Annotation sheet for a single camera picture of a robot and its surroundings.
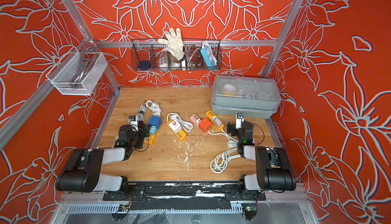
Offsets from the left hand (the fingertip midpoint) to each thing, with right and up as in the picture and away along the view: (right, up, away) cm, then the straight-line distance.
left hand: (141, 124), depth 93 cm
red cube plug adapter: (+40, 0, -3) cm, 40 cm away
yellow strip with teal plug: (+9, -4, -4) cm, 11 cm away
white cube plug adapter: (+22, -1, -5) cm, 23 cm away
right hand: (+58, +3, -1) cm, 58 cm away
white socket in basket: (+14, +39, +1) cm, 41 cm away
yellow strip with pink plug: (+47, +2, +4) cm, 47 cm away
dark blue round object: (0, +38, +4) cm, 38 cm away
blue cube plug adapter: (+8, +1, +4) cm, 9 cm away
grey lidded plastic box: (+72, +17, +1) cm, 74 cm away
